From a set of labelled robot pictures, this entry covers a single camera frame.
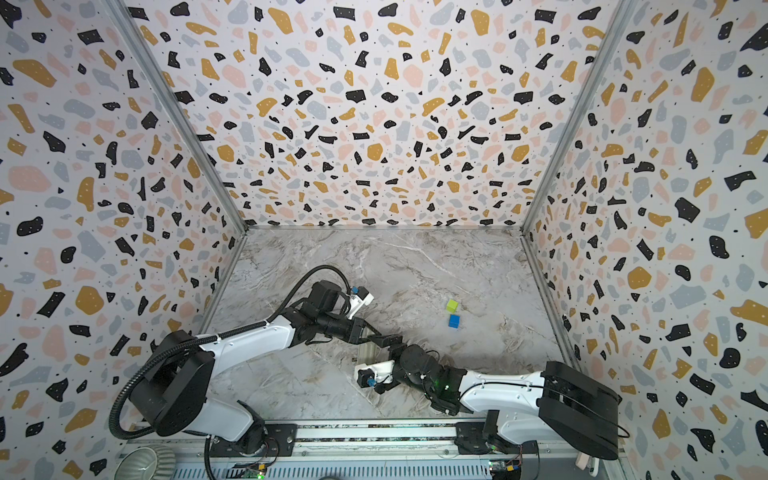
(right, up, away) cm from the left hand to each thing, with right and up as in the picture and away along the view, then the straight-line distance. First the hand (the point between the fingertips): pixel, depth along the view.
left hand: (379, 333), depth 79 cm
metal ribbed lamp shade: (-50, -26, -12) cm, 58 cm away
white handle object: (+49, -28, -9) cm, 57 cm away
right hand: (-3, -2, -3) cm, 5 cm away
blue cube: (+23, -1, +16) cm, 28 cm away
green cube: (+23, +4, +19) cm, 30 cm away
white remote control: (-2, -5, -1) cm, 6 cm away
